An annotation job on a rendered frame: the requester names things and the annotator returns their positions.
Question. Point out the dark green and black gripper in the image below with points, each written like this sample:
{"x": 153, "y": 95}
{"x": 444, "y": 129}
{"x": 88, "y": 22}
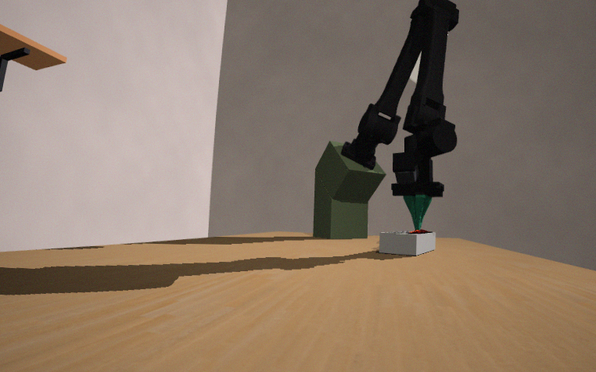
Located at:
{"x": 413, "y": 195}

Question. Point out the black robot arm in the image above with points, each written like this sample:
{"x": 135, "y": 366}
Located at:
{"x": 430, "y": 137}

